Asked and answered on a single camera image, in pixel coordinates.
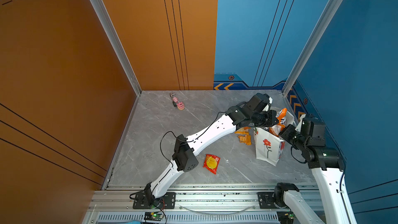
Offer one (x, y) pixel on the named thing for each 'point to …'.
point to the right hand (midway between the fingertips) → (280, 127)
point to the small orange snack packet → (243, 132)
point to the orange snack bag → (281, 115)
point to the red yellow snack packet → (211, 162)
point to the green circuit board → (153, 216)
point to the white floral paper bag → (269, 146)
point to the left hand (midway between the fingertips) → (282, 121)
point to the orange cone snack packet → (245, 139)
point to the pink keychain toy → (180, 105)
